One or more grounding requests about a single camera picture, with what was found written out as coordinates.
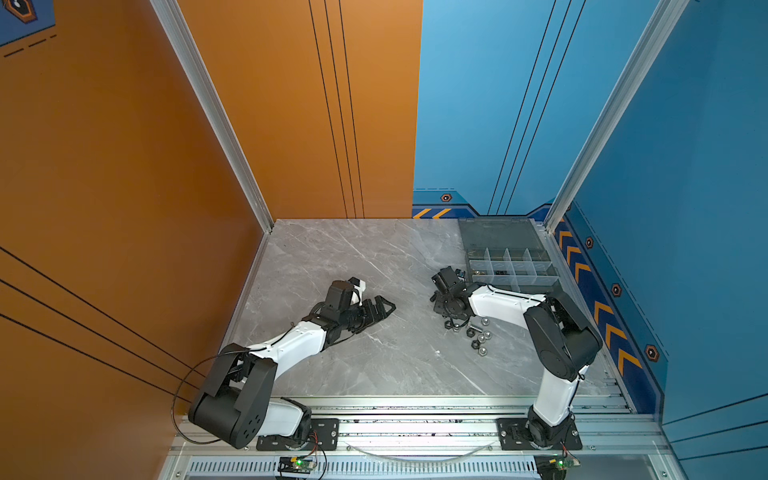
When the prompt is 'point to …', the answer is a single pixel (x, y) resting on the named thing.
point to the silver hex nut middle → (456, 327)
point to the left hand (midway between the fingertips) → (388, 310)
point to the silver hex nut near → (482, 351)
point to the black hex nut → (448, 325)
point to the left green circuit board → (295, 464)
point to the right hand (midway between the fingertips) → (439, 307)
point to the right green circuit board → (554, 466)
